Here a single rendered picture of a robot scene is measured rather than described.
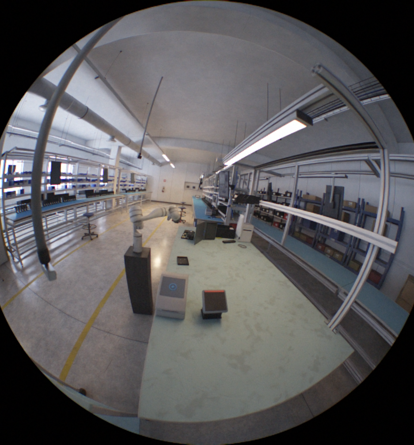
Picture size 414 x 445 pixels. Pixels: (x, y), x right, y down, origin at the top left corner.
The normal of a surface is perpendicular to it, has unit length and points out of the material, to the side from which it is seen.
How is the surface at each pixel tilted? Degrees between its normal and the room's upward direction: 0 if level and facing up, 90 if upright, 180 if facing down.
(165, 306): 41
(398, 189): 90
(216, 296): 32
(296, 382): 0
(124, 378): 0
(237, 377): 0
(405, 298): 90
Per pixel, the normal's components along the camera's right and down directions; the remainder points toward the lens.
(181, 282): 0.15, -0.73
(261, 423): 0.14, -0.97
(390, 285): -0.98, -0.11
